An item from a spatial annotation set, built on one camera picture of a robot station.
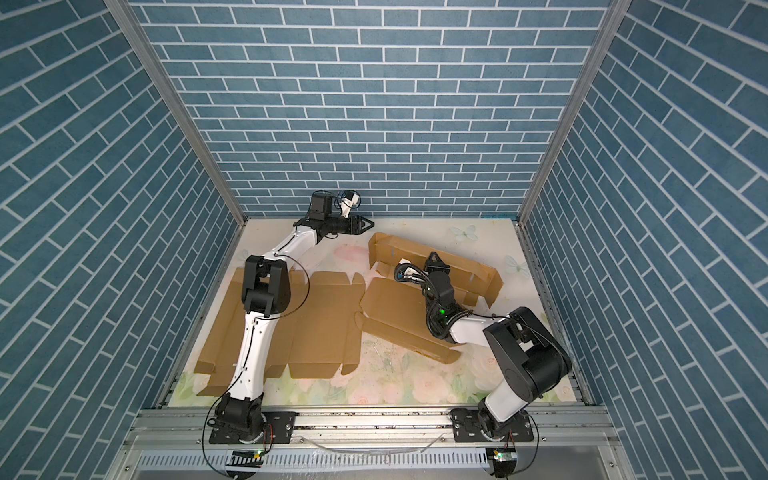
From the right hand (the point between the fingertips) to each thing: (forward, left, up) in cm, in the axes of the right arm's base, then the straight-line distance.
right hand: (438, 248), depth 87 cm
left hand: (+16, +24, -7) cm, 30 cm away
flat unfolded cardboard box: (-22, +35, -18) cm, 45 cm away
